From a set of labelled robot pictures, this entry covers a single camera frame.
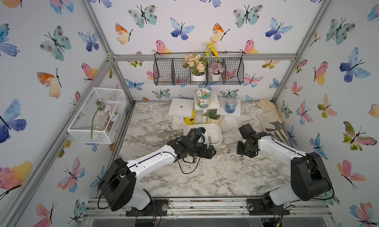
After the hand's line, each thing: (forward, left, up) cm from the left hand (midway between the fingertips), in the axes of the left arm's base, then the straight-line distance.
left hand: (211, 150), depth 79 cm
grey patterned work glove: (+27, -46, -14) cm, 55 cm away
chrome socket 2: (+5, -9, -14) cm, 17 cm away
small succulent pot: (+25, -3, -4) cm, 25 cm away
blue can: (+25, -13, +9) cm, 29 cm away
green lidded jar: (+23, +4, +16) cm, 29 cm away
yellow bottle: (+26, +11, -7) cm, 29 cm away
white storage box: (+18, -4, -13) cm, 23 cm away
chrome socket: (+6, -12, -13) cm, 19 cm away
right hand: (+4, -19, -9) cm, 22 cm away
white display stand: (+28, +16, +1) cm, 32 cm away
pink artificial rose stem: (+16, +55, +17) cm, 60 cm away
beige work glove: (+44, -51, -13) cm, 68 cm away
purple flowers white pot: (+42, -4, +22) cm, 48 cm away
